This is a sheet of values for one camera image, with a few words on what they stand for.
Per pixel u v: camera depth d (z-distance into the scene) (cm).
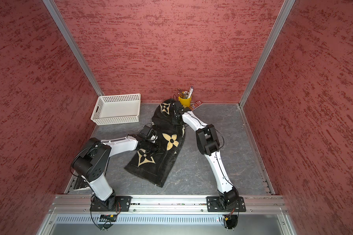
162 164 85
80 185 79
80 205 123
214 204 74
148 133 77
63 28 78
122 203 74
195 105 118
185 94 104
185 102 110
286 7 71
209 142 66
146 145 77
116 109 114
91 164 48
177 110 86
